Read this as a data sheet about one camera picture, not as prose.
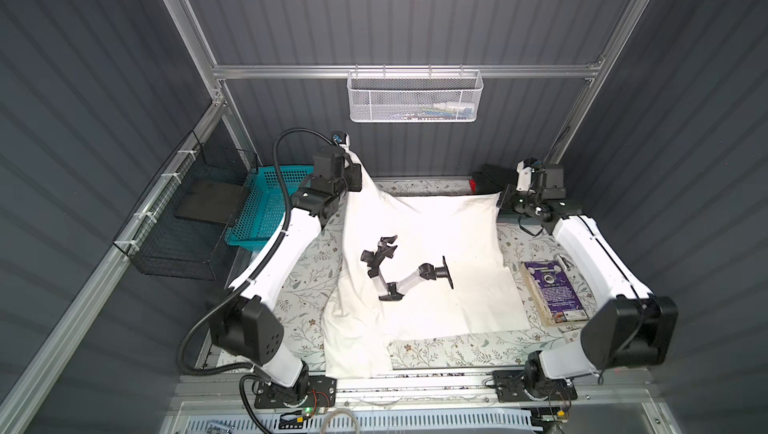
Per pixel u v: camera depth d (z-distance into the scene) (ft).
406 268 3.06
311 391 2.37
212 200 2.51
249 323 1.36
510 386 2.42
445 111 3.01
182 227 2.37
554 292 2.89
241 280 1.44
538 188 2.12
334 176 1.98
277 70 5.45
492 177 3.65
